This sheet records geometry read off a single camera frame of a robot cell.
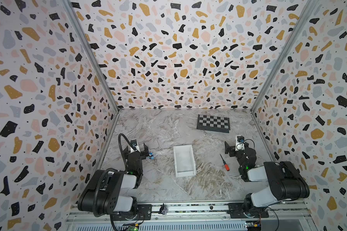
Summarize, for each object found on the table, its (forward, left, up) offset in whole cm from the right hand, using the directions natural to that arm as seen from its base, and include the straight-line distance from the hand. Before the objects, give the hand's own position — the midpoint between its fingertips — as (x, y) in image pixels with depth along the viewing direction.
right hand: (234, 138), depth 90 cm
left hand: (-5, +60, +1) cm, 60 cm away
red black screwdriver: (-13, +5, -12) cm, 18 cm away
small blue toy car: (-9, +53, -9) cm, 54 cm away
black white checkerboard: (+19, +10, -9) cm, 23 cm away
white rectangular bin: (-11, +31, -9) cm, 35 cm away
